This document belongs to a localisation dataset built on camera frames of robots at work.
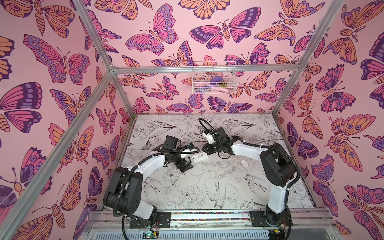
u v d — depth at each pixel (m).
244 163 0.94
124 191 0.41
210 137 0.87
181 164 0.78
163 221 0.75
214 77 0.96
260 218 0.73
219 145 0.74
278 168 0.50
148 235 0.72
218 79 0.94
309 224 0.73
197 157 0.95
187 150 0.78
